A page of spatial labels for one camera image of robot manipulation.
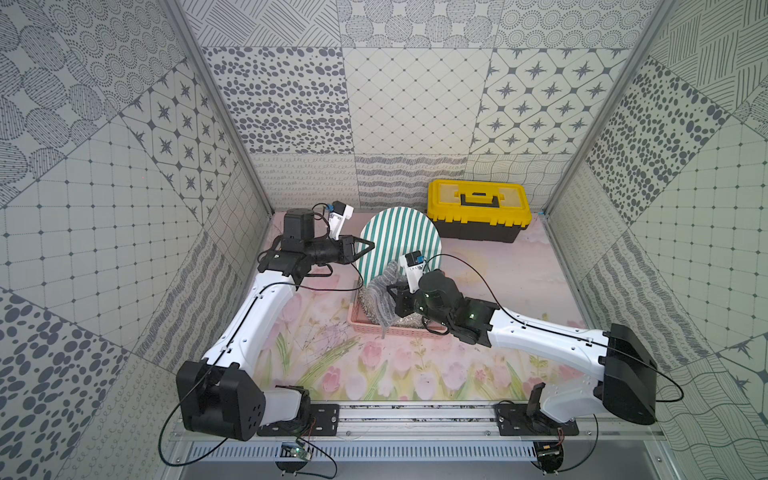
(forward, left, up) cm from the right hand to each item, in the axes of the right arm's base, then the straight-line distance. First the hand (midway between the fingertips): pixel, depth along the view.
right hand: (394, 288), depth 77 cm
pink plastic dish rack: (-1, +12, -18) cm, 22 cm away
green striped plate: (+11, 0, +10) cm, 15 cm away
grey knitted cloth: (-4, +3, +2) cm, 5 cm away
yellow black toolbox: (+32, -28, -2) cm, 42 cm away
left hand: (+8, +6, +11) cm, 15 cm away
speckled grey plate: (-10, -5, +4) cm, 12 cm away
